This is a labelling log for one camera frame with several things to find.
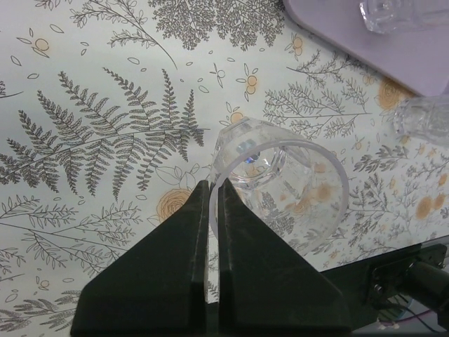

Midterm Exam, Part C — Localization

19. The floral patterned table mat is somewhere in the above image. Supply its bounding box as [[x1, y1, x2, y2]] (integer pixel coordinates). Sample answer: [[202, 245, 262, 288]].
[[1, 1, 448, 336]]

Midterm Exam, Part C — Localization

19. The small clear tumbler front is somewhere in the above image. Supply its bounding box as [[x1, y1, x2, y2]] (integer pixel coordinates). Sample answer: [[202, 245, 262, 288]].
[[209, 117, 349, 256]]

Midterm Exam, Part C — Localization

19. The small clear shot glass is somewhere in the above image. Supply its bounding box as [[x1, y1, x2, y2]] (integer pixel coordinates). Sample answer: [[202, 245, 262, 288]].
[[393, 95, 448, 147]]

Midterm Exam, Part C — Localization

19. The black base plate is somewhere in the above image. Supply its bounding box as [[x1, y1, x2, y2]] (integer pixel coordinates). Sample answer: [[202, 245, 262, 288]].
[[204, 244, 448, 336]]

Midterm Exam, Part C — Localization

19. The clear faceted tumbler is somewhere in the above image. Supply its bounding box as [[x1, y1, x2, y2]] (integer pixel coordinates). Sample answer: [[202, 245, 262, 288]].
[[359, 0, 448, 34]]

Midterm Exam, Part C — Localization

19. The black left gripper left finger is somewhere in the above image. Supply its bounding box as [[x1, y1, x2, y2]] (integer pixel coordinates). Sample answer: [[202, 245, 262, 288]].
[[70, 180, 209, 334]]

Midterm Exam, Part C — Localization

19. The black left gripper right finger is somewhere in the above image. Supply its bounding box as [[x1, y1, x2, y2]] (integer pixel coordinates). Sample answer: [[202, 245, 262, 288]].
[[217, 180, 351, 334]]

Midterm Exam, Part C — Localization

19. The lavender plastic tray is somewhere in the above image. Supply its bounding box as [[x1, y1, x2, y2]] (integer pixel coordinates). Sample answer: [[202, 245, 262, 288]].
[[283, 1, 448, 96]]

